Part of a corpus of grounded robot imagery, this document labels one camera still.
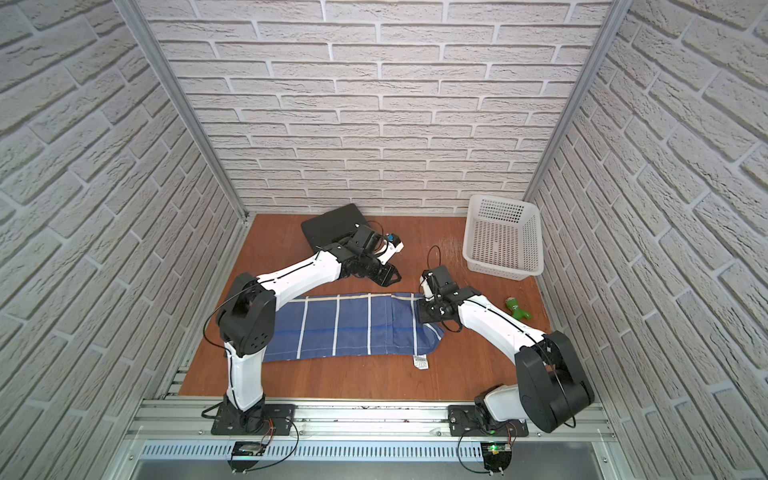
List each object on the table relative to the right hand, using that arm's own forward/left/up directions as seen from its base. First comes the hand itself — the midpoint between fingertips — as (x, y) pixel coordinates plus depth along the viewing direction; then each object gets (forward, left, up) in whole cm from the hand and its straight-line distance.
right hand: (426, 312), depth 88 cm
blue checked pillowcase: (-1, +25, -4) cm, 25 cm away
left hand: (+10, +7, +7) cm, 14 cm away
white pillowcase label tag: (-13, +3, -5) cm, 14 cm away
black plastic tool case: (+42, +32, -4) cm, 52 cm away
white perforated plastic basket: (+30, -34, -3) cm, 45 cm away
